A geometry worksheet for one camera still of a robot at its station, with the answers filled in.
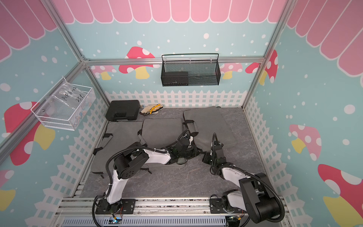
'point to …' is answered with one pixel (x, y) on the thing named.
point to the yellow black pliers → (155, 108)
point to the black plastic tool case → (123, 110)
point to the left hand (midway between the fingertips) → (202, 153)
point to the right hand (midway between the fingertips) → (204, 154)
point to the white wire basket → (65, 108)
